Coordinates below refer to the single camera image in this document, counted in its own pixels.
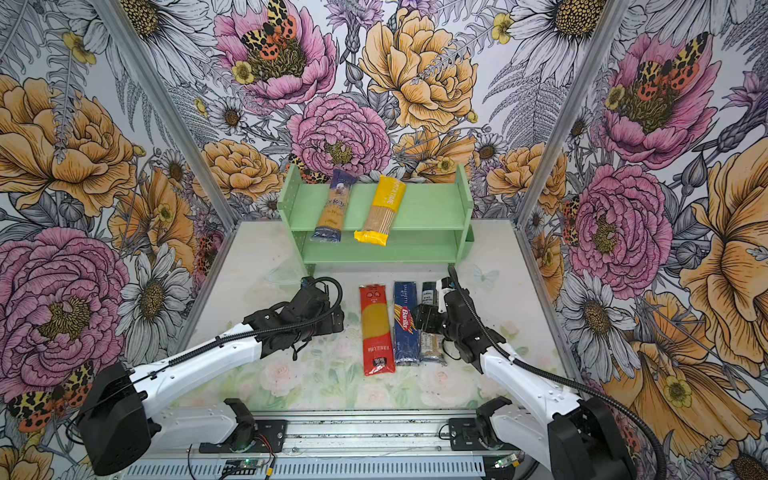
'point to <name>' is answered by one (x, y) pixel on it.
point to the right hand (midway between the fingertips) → (420, 318)
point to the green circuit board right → (504, 461)
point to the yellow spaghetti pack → (382, 213)
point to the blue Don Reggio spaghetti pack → (334, 206)
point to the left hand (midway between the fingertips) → (325, 325)
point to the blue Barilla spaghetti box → (406, 338)
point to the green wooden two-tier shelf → (429, 223)
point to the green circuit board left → (240, 467)
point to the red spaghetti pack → (377, 339)
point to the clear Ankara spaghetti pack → (432, 345)
